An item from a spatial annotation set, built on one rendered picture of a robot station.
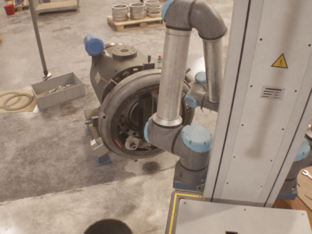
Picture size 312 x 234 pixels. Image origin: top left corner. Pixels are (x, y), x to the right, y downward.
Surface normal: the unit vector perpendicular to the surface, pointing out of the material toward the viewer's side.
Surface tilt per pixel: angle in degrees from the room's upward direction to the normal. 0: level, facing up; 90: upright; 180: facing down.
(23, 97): 0
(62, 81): 90
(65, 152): 0
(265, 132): 90
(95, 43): 90
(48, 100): 90
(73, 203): 0
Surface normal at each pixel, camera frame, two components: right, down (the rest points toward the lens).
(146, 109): 0.39, 0.55
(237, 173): -0.17, 0.58
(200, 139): 0.07, -0.77
